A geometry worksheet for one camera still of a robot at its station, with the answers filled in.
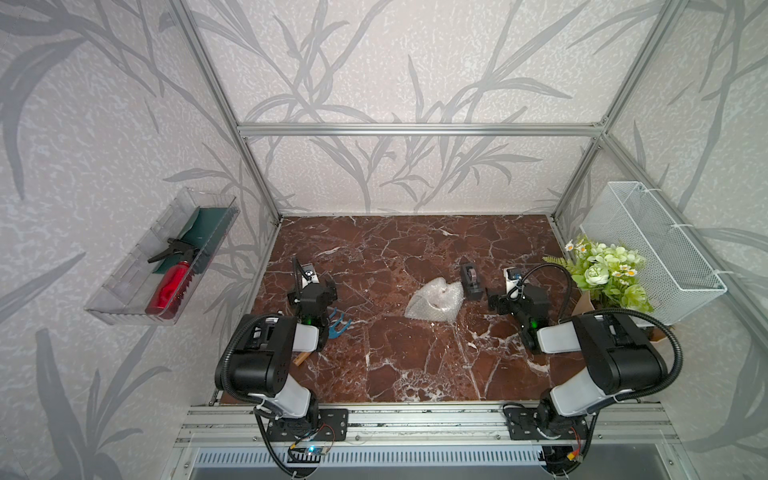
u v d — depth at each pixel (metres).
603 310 0.53
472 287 0.94
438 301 0.87
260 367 0.45
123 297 0.59
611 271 0.67
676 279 0.60
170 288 0.58
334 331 0.90
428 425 0.75
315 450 0.71
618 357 0.46
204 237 0.70
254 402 0.49
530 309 0.73
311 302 0.70
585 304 0.78
